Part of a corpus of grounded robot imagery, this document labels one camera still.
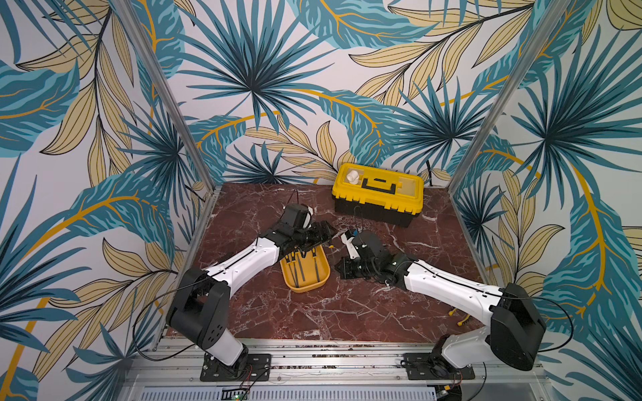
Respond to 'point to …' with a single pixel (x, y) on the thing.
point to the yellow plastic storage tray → (303, 271)
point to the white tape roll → (353, 176)
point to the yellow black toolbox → (378, 195)
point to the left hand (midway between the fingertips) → (330, 238)
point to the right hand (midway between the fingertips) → (334, 266)
